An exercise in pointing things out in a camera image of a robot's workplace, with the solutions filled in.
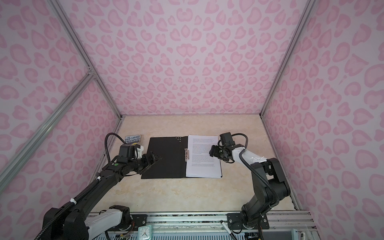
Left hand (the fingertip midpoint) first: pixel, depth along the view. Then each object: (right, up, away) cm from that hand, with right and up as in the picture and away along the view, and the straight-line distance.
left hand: (156, 159), depth 83 cm
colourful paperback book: (-22, +9, +21) cm, 32 cm away
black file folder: (+5, +2, +17) cm, 18 cm away
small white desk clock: (-2, -31, -14) cm, 34 cm away
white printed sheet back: (+24, -5, +10) cm, 27 cm away
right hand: (+33, +2, +9) cm, 34 cm away
